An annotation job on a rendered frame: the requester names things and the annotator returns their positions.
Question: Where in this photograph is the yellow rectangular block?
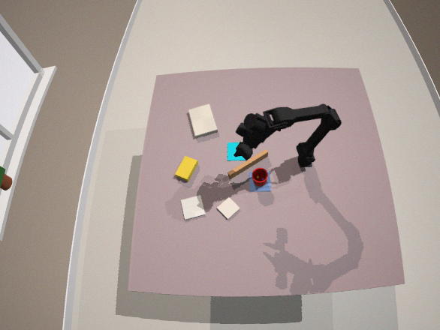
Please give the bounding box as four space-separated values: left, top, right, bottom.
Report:
175 156 198 182

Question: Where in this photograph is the white flat rectangular block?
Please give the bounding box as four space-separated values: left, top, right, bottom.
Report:
189 104 218 138

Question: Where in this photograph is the white flat square pad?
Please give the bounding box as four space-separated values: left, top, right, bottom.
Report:
181 195 205 220

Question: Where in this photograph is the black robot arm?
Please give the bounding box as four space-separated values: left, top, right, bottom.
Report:
236 104 342 167

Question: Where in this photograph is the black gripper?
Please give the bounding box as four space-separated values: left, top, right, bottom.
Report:
234 131 266 160

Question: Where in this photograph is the cream flat square tile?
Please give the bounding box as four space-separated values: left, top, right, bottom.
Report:
217 198 240 219

